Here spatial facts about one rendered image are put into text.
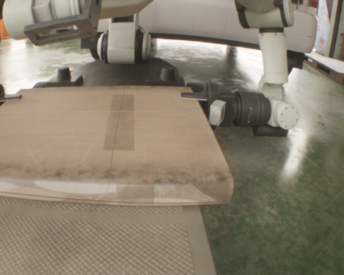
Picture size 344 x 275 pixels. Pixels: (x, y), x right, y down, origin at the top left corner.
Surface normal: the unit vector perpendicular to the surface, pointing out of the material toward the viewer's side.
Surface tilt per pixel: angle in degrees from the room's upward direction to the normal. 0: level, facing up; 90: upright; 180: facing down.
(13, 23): 104
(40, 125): 0
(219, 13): 87
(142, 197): 90
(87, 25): 137
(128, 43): 76
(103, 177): 11
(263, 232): 0
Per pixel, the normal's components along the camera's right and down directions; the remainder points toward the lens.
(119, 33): 0.04, 0.25
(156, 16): -0.11, 0.46
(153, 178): 0.08, -0.77
